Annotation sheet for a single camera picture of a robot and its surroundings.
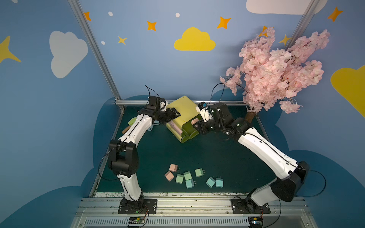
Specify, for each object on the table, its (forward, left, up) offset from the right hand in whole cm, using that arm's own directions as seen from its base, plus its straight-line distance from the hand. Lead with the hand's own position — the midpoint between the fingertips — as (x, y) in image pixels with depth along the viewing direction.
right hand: (198, 122), depth 75 cm
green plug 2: (-20, +4, -28) cm, 34 cm away
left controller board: (-43, +30, -30) cm, 60 cm away
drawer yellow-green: (+3, +5, -10) cm, 11 cm away
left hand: (+12, +14, -8) cm, 19 cm away
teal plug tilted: (-22, -9, -28) cm, 37 cm away
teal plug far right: (-22, -14, -28) cm, 39 cm away
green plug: (-22, +9, -27) cm, 36 cm away
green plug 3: (-17, -3, -27) cm, 32 cm away
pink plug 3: (-21, +15, -27) cm, 37 cm away
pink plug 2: (-16, +13, -27) cm, 34 cm away
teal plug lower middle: (-24, +3, -27) cm, 36 cm away
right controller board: (-39, -32, -31) cm, 60 cm away
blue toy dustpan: (+4, +25, -7) cm, 26 cm away
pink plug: (-1, +2, +2) cm, 3 cm away
